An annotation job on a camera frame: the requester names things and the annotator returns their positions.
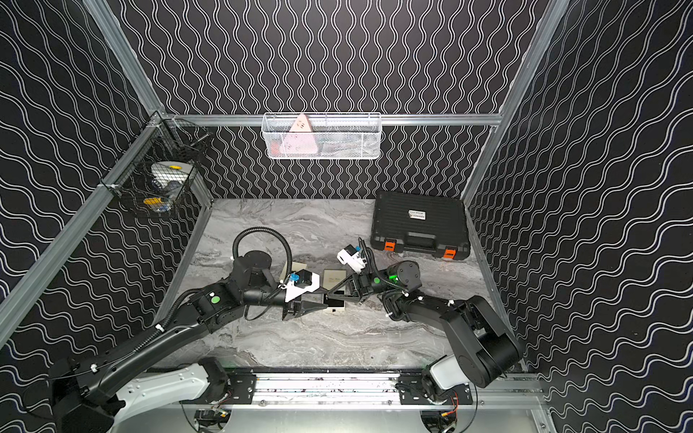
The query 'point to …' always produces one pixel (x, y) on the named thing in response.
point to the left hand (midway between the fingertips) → (325, 292)
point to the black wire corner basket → (156, 168)
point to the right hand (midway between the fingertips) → (332, 298)
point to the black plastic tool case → (420, 225)
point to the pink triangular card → (299, 143)
